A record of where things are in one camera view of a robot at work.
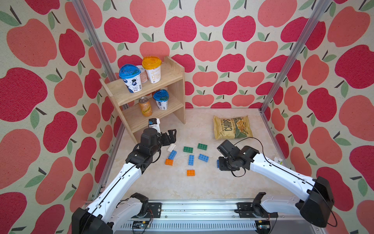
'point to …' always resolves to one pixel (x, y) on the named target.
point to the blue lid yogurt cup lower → (161, 97)
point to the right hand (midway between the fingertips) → (221, 169)
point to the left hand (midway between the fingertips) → (171, 133)
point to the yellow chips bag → (233, 127)
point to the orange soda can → (145, 107)
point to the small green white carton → (278, 160)
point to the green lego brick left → (188, 149)
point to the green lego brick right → (202, 146)
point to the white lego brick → (171, 147)
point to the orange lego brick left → (169, 162)
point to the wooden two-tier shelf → (126, 106)
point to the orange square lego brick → (191, 172)
